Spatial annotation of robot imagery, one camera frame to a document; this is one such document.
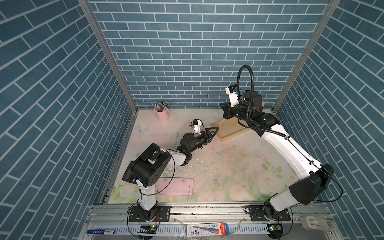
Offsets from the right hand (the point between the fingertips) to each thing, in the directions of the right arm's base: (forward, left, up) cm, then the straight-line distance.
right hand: (222, 104), depth 74 cm
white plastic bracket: (-42, -45, -34) cm, 70 cm away
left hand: (-7, -1, -15) cm, 16 cm away
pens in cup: (+19, +40, -22) cm, 50 cm away
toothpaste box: (-48, +4, -35) cm, 60 cm away
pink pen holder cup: (+17, +41, -30) cm, 53 cm away
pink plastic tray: (-31, +21, -33) cm, 50 cm away
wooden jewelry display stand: (+7, -7, -27) cm, 29 cm away
